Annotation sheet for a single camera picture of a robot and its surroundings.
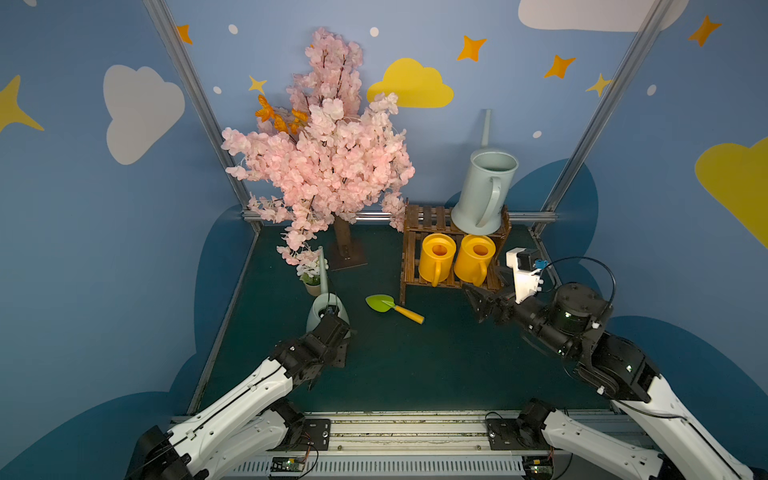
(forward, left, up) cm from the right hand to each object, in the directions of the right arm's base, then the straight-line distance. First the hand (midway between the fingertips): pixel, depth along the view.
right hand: (486, 274), depth 60 cm
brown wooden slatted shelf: (+27, +13, -12) cm, 32 cm away
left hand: (-4, +34, -29) cm, 45 cm away
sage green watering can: (+6, +39, -26) cm, 47 cm away
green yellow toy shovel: (+13, +23, -37) cm, 46 cm away
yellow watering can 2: (+14, -2, -13) cm, 19 cm away
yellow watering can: (+15, +8, -11) cm, 20 cm away
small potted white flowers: (+16, +46, -26) cm, 55 cm away
